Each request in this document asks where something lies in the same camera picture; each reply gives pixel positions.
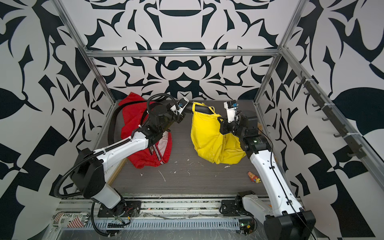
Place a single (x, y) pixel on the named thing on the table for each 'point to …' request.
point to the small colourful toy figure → (253, 178)
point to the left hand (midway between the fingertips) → (179, 98)
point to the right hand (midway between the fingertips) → (220, 115)
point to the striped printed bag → (70, 219)
